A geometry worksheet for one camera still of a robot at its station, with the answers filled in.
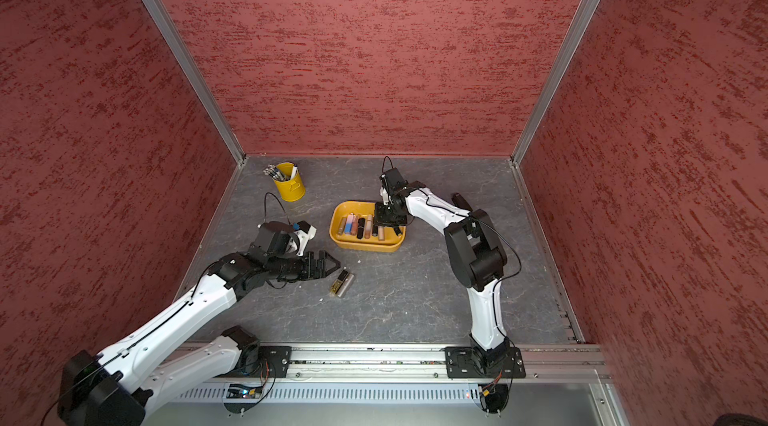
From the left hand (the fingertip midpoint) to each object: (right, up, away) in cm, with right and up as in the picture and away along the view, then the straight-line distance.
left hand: (326, 274), depth 77 cm
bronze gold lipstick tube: (0, +10, +21) cm, 24 cm away
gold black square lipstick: (+2, -5, +9) cm, 10 cm away
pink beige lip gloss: (+9, +10, +21) cm, 25 cm away
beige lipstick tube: (+14, +8, +15) cm, 22 cm away
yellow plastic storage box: (+5, +5, +15) cm, 17 cm away
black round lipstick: (+6, +9, +22) cm, 25 cm away
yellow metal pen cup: (-18, +22, +24) cm, 37 cm away
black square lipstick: (+11, +8, +21) cm, 25 cm away
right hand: (+13, +10, +18) cm, 25 cm away
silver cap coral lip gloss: (+4, +10, +22) cm, 25 cm away
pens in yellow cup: (-21, +28, +17) cm, 39 cm away
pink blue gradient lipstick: (+3, +10, +22) cm, 24 cm away
